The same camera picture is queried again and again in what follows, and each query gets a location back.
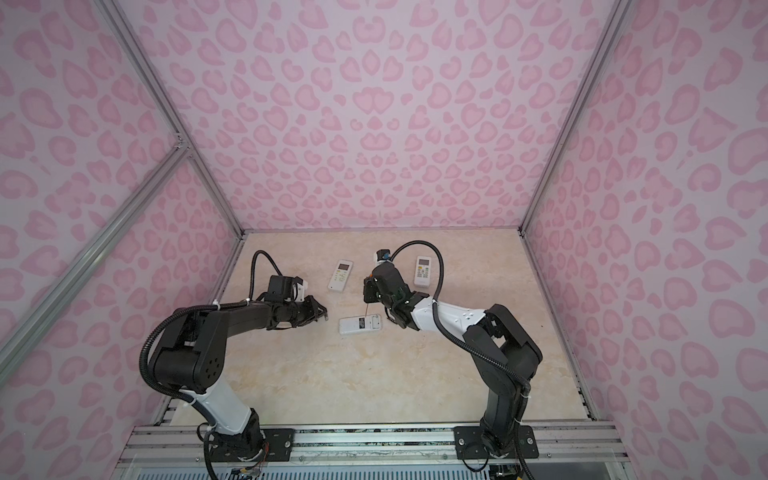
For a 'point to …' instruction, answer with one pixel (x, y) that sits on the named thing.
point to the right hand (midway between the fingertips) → (368, 278)
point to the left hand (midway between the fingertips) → (327, 307)
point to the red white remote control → (360, 323)
